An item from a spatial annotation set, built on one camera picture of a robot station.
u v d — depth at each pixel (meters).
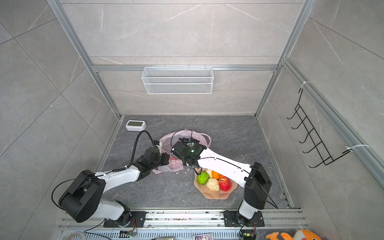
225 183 0.78
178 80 1.01
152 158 0.70
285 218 0.75
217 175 0.80
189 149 0.54
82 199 0.42
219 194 0.79
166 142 0.98
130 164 0.61
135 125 1.07
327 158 0.58
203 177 0.79
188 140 0.72
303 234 0.64
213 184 0.78
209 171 0.82
